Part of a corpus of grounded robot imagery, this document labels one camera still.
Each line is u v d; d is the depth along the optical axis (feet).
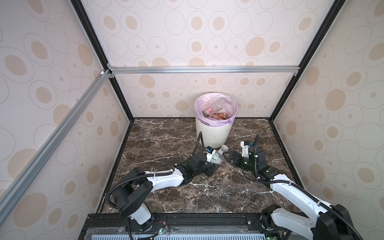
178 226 2.39
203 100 3.13
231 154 2.39
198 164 2.11
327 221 1.29
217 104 3.19
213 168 2.43
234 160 2.35
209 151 2.40
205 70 2.96
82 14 2.25
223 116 3.19
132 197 1.41
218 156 2.65
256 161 2.01
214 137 2.95
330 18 2.33
